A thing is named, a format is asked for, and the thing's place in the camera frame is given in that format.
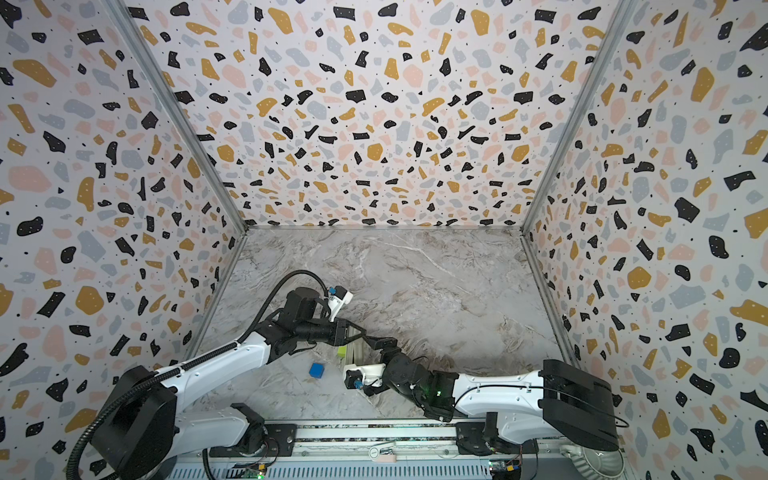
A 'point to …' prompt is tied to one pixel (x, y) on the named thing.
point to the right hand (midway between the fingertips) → (361, 343)
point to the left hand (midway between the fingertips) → (363, 330)
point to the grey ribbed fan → (600, 464)
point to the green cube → (342, 350)
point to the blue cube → (316, 370)
